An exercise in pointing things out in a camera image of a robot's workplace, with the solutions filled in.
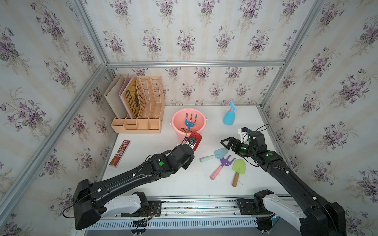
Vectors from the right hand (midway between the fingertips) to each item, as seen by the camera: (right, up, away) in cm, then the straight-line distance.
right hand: (227, 144), depth 80 cm
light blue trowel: (-2, -8, +12) cm, 15 cm away
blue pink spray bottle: (+8, +15, +24) cm, 29 cm away
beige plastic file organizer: (-49, +18, +28) cm, 59 cm away
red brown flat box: (-65, -8, +11) cm, 67 cm away
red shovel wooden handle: (-17, +5, -7) cm, 19 cm away
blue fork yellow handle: (-20, +11, +18) cm, 29 cm away
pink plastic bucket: (-28, +9, +19) cm, 35 cm away
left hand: (-21, -4, -5) cm, 22 cm away
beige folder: (-68, +28, +7) cm, 74 cm away
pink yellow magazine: (-60, +29, +13) cm, 68 cm away
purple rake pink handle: (+1, -12, +8) cm, 15 cm away
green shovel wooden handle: (+9, -15, +7) cm, 18 cm away
